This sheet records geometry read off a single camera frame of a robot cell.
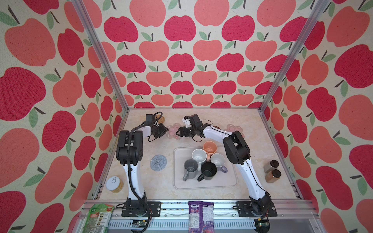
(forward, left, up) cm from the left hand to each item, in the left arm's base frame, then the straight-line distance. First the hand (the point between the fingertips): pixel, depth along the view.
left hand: (168, 131), depth 104 cm
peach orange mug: (-14, -28, +2) cm, 32 cm away
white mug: (-19, -21, -1) cm, 29 cm away
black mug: (-29, -26, +2) cm, 39 cm away
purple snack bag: (-53, -20, +1) cm, 57 cm away
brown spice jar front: (-35, -60, +7) cm, 69 cm away
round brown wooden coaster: (+6, -37, -2) cm, 37 cm away
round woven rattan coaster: (+13, +7, -2) cm, 15 cm away
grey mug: (-27, -16, 0) cm, 31 cm away
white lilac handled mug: (-23, -33, +2) cm, 41 cm away
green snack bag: (-53, +30, -1) cm, 61 cm away
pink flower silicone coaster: (+3, -3, -2) cm, 5 cm away
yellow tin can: (-38, +26, +1) cm, 46 cm away
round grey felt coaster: (-23, +5, -2) cm, 24 cm away
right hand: (-3, -8, -1) cm, 9 cm away
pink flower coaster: (+4, -48, -1) cm, 48 cm away
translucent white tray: (-35, -33, -1) cm, 48 cm away
